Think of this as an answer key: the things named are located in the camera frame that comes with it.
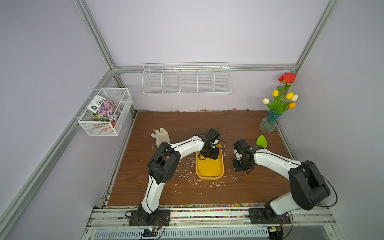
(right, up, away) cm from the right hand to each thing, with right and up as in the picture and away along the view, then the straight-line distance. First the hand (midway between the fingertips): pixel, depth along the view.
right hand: (237, 166), depth 90 cm
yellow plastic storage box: (-16, -2, 0) cm, 16 cm away
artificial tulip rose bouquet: (+30, +40, +4) cm, 50 cm away
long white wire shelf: (-31, +56, +9) cm, 65 cm away
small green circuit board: (-47, -27, -18) cm, 57 cm away
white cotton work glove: (-50, +17, +16) cm, 55 cm away
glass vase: (+25, +26, +13) cm, 38 cm away
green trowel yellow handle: (+21, +14, +13) cm, 28 cm away
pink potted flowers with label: (-70, +33, -16) cm, 79 cm away
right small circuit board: (+14, -28, -18) cm, 36 cm away
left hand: (-13, +5, +1) cm, 14 cm away
